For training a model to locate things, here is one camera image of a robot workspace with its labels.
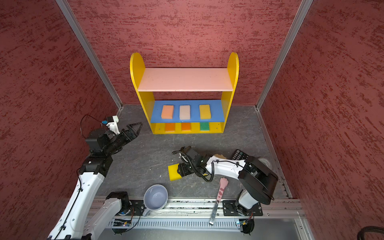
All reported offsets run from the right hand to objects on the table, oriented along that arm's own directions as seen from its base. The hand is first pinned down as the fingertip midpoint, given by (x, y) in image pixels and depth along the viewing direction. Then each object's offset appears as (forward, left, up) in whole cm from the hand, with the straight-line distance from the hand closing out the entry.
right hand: (181, 173), depth 83 cm
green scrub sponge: (+34, -15, -1) cm, 37 cm away
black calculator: (+11, -36, -2) cm, 38 cm away
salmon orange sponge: (+36, +10, +13) cm, 40 cm away
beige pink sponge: (+36, -2, +13) cm, 38 cm away
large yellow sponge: (+36, -15, +12) cm, 41 cm away
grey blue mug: (-11, +14, -3) cm, 18 cm away
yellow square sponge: (0, +5, 0) cm, 5 cm away
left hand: (+14, +20, +24) cm, 34 cm away
